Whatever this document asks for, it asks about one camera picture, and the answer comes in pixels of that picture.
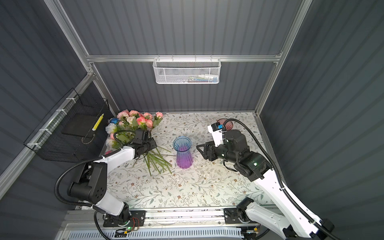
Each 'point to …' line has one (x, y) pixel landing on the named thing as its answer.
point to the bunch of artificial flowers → (121, 130)
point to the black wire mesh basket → (74, 132)
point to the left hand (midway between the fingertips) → (153, 143)
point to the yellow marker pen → (98, 122)
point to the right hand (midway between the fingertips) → (202, 147)
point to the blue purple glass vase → (184, 158)
